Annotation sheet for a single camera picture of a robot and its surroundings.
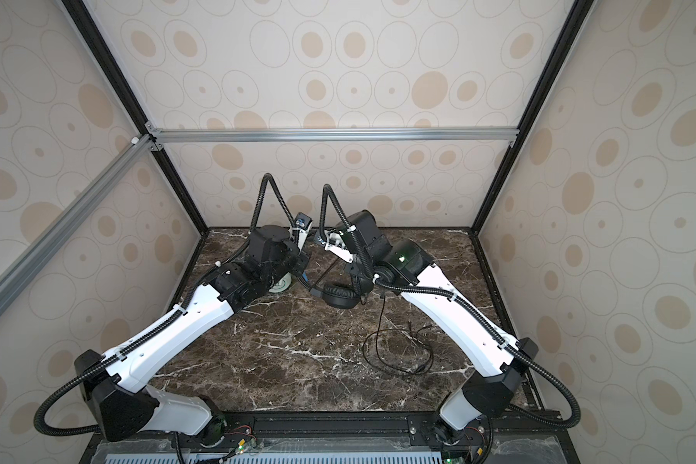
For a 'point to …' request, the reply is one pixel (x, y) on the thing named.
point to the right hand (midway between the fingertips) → (363, 241)
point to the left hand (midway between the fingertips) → (310, 239)
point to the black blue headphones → (334, 295)
